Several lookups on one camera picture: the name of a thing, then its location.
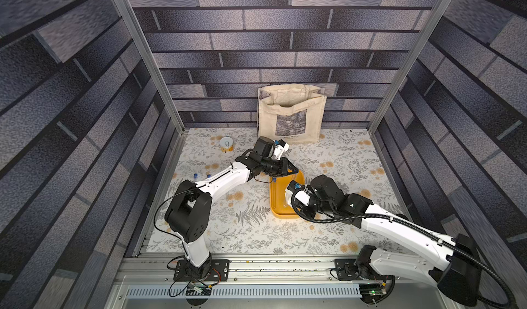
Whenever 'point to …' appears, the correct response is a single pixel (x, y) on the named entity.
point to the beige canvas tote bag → (291, 113)
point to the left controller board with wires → (194, 288)
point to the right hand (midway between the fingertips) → (291, 199)
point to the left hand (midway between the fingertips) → (298, 170)
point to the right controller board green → (372, 290)
